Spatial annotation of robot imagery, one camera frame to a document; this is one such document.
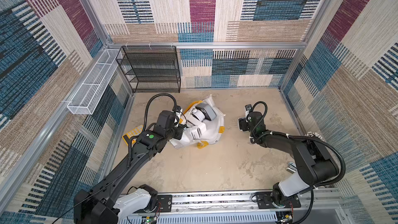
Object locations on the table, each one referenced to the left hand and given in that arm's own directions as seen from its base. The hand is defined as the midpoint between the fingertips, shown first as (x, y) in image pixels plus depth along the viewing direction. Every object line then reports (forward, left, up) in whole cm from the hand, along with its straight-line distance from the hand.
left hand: (179, 124), depth 79 cm
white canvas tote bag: (+3, -18, -12) cm, 22 cm away
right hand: (+11, -40, -13) cm, 43 cm away
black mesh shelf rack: (+47, +23, 0) cm, 52 cm away
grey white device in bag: (+13, -13, -7) cm, 20 cm away
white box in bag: (+4, -8, -9) cm, 13 cm away
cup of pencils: (-6, -64, -1) cm, 64 cm away
